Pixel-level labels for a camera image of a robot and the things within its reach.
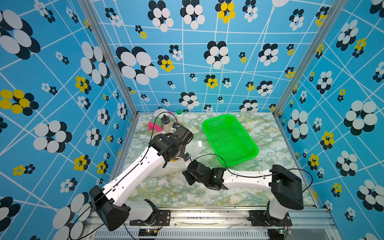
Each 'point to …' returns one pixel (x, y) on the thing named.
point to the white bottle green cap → (179, 116)
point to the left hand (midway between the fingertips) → (173, 145)
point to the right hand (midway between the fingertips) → (186, 169)
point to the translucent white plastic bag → (177, 164)
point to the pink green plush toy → (157, 123)
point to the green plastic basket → (229, 141)
